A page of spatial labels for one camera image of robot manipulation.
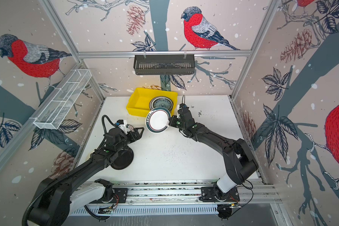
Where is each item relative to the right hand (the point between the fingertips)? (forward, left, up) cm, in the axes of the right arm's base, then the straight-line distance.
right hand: (168, 119), depth 87 cm
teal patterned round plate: (+27, +8, -12) cm, 30 cm away
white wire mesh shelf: (-10, +58, +17) cm, 61 cm away
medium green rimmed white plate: (+3, +8, -4) cm, 9 cm away
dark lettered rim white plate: (-11, +19, +7) cm, 23 cm away
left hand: (-8, +17, 0) cm, 19 cm away
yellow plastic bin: (+26, +28, -12) cm, 40 cm away
